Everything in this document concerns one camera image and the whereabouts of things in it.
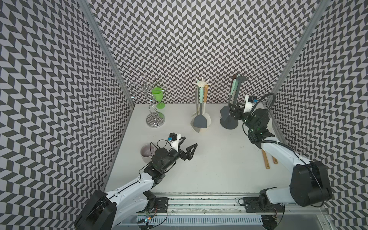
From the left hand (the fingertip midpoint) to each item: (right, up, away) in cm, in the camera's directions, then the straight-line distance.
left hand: (178, 140), depth 69 cm
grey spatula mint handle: (+30, +14, +27) cm, 43 cm away
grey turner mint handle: (+13, +9, +22) cm, 27 cm away
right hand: (+29, +5, +2) cm, 29 cm away
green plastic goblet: (-18, +28, +33) cm, 47 cm away
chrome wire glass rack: (-22, +9, +40) cm, 46 cm away
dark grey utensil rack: (+38, +7, +38) cm, 54 cm away
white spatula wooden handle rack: (+15, +15, +20) cm, 29 cm away
